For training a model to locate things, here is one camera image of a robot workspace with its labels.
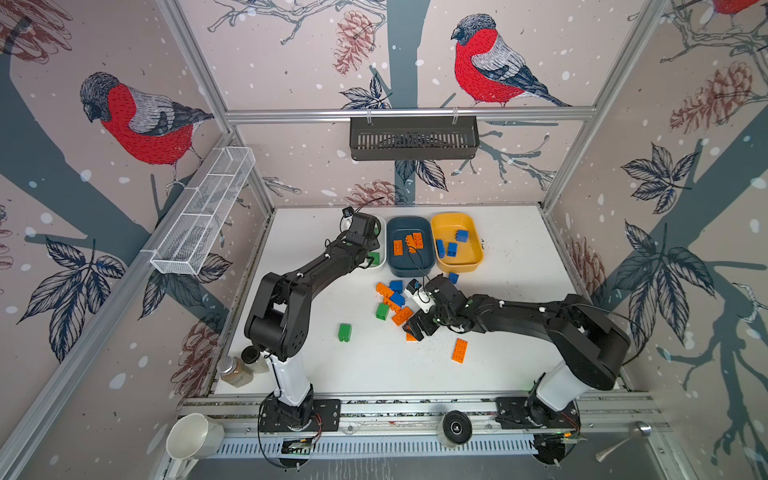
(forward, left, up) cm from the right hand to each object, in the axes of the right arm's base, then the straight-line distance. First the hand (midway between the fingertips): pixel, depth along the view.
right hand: (413, 320), depth 88 cm
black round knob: (-28, -10, +10) cm, 31 cm away
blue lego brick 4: (+16, -13, 0) cm, 21 cm away
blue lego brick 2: (+28, -10, 0) cm, 30 cm away
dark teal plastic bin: (+19, -2, +2) cm, 19 cm away
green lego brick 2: (+24, +13, -1) cm, 28 cm away
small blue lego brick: (+35, -18, -1) cm, 40 cm away
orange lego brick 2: (+29, +1, +1) cm, 29 cm away
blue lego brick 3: (+27, -14, +1) cm, 30 cm away
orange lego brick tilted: (+2, +3, -1) cm, 4 cm away
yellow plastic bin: (+32, -16, -2) cm, 36 cm away
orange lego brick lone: (-8, -13, -2) cm, 16 cm away
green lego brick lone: (-5, +20, +1) cm, 21 cm away
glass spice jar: (-19, +44, +8) cm, 49 cm away
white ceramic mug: (-32, +49, +7) cm, 59 cm away
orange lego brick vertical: (+31, -2, +1) cm, 31 cm away
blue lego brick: (+7, +5, +1) cm, 8 cm away
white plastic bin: (+27, +11, +5) cm, 29 cm away
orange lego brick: (-6, +1, +2) cm, 7 cm away
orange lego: (+28, +6, 0) cm, 29 cm away
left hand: (+23, +15, +13) cm, 30 cm away
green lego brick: (+3, +10, 0) cm, 10 cm away
